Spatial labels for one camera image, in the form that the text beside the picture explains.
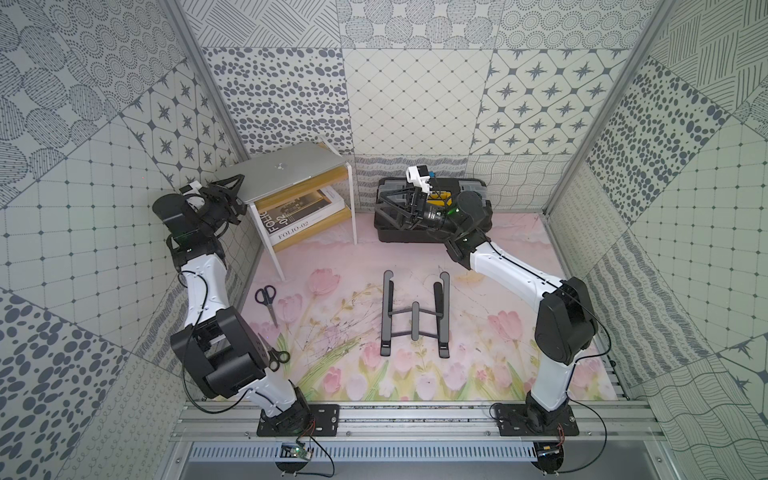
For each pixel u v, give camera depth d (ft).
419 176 2.20
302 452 2.30
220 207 2.14
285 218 3.04
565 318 1.56
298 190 2.61
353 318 3.04
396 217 2.35
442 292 2.94
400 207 1.98
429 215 2.12
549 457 2.32
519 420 2.40
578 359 1.73
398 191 2.02
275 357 2.75
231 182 2.30
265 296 3.14
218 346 1.54
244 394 1.53
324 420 2.43
